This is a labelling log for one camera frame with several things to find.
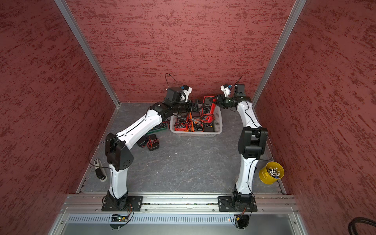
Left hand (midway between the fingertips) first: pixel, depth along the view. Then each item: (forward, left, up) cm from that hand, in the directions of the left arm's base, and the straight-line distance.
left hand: (198, 107), depth 80 cm
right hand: (+10, -10, -6) cm, 15 cm away
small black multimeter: (-10, +28, -23) cm, 38 cm away
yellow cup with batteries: (-32, -36, -12) cm, 49 cm away
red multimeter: (+3, +10, -19) cm, 21 cm away
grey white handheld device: (-28, +56, -24) cm, 67 cm away
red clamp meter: (+5, -7, -7) cm, 11 cm away
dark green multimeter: (+2, -8, -24) cm, 26 cm away
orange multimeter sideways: (+3, +3, -20) cm, 20 cm away
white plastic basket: (+3, -15, -21) cm, 26 cm away
